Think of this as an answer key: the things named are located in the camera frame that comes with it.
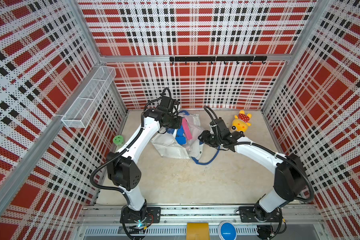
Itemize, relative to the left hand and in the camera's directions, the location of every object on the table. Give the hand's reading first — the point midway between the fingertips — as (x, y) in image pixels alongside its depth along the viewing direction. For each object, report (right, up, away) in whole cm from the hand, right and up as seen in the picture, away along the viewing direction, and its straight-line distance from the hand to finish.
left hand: (181, 123), depth 83 cm
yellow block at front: (+8, -52, -12) cm, 54 cm away
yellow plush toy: (+42, +1, +24) cm, 49 cm away
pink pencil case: (+3, -4, +19) cm, 20 cm away
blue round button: (+22, -50, -15) cm, 57 cm away
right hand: (+12, -9, +2) cm, 15 cm away
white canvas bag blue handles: (+1, -12, +15) cm, 20 cm away
